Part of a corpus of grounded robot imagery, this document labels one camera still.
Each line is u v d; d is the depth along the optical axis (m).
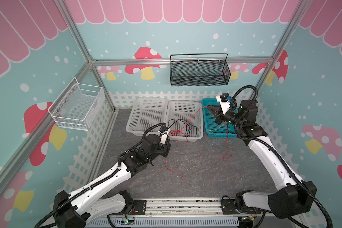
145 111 1.20
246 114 0.53
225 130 0.66
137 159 0.54
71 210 0.39
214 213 0.74
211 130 0.94
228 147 0.97
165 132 0.60
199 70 0.93
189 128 1.06
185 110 1.16
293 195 0.39
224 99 0.58
